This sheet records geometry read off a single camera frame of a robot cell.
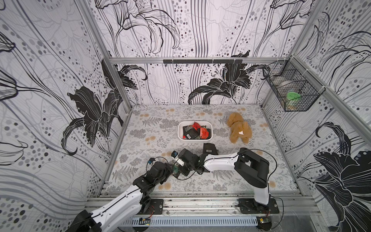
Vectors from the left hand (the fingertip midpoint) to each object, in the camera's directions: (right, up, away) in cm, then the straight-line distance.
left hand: (175, 171), depth 85 cm
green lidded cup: (+66, +43, -7) cm, 79 cm away
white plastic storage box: (+23, +28, +15) cm, 39 cm away
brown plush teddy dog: (+40, +26, +5) cm, 48 cm away
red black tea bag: (+19, +22, +10) cm, 30 cm away
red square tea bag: (+13, +27, +13) cm, 33 cm away
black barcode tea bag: (+9, +22, +13) cm, 28 cm away
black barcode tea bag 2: (+22, +12, +8) cm, 26 cm away
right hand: (+3, +3, +4) cm, 6 cm away
